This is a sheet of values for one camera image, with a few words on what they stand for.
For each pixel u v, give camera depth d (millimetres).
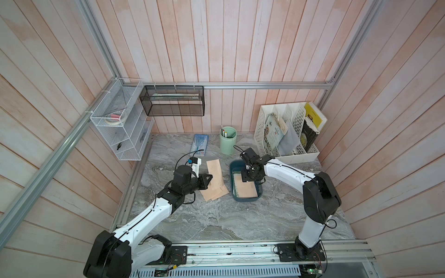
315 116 952
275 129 972
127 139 775
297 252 675
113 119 744
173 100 1012
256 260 730
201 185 712
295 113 1048
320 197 479
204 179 704
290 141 954
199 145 1119
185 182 610
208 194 918
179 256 730
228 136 1069
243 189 918
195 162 741
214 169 831
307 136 991
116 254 389
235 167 988
